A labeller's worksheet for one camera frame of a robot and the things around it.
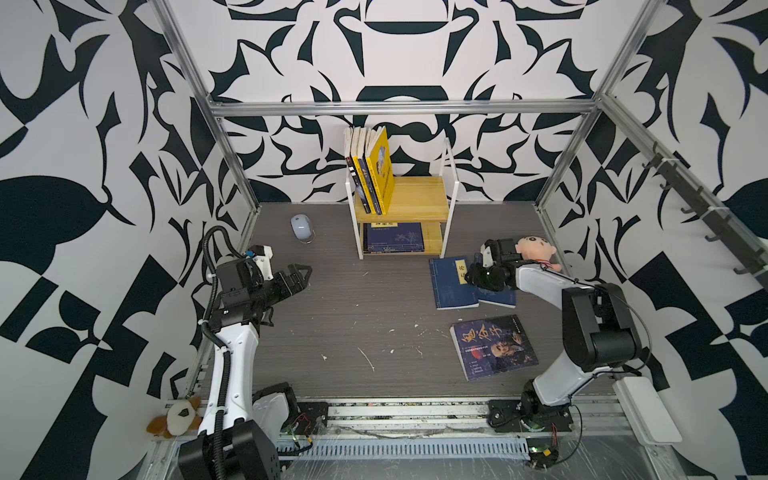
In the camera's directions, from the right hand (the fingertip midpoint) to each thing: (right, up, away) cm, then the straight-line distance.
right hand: (475, 273), depth 96 cm
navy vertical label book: (+9, -7, -2) cm, 11 cm away
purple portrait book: (+1, -19, -11) cm, 22 cm away
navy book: (-26, +11, +6) cm, 29 cm away
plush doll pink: (+21, +8, +2) cm, 23 cm away
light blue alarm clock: (-57, +15, +8) cm, 59 cm away
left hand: (-51, +3, -17) cm, 54 cm away
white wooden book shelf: (-18, +23, 0) cm, 30 cm away
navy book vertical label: (-8, -5, 0) cm, 9 cm away
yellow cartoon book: (-30, +33, -13) cm, 46 cm away
